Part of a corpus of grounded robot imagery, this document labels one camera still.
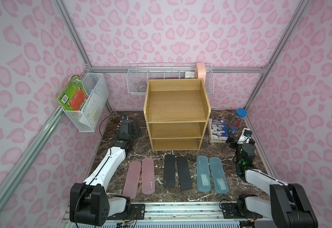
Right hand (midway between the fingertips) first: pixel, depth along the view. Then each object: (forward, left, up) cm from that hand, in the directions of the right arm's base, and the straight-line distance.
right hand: (238, 132), depth 84 cm
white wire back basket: (+35, +62, +17) cm, 73 cm away
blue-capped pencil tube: (+13, -4, +1) cm, 14 cm away
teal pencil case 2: (-23, +12, -15) cm, 30 cm away
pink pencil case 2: (-22, +54, -16) cm, 60 cm away
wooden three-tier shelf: (+3, +36, +14) cm, 39 cm away
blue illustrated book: (+12, +7, -15) cm, 20 cm away
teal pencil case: (-24, +21, -16) cm, 36 cm away
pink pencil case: (-27, +63, -16) cm, 70 cm away
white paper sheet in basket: (+11, +86, +12) cm, 88 cm away
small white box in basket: (+33, +28, +18) cm, 47 cm away
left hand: (+1, +64, +3) cm, 64 cm away
